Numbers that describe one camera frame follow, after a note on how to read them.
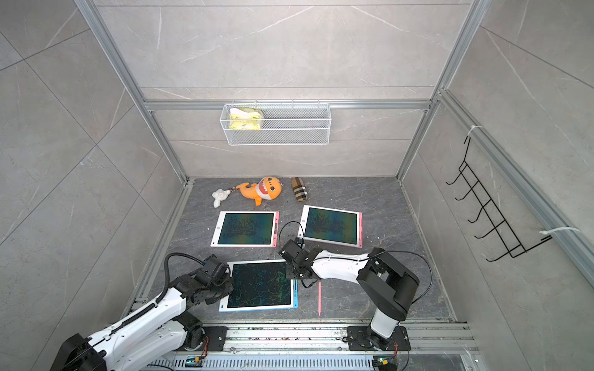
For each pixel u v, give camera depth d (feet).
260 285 2.77
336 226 3.31
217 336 2.40
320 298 2.68
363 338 2.40
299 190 3.64
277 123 3.28
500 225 2.05
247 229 3.31
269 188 3.50
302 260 2.24
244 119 2.89
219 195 3.56
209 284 2.12
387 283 1.48
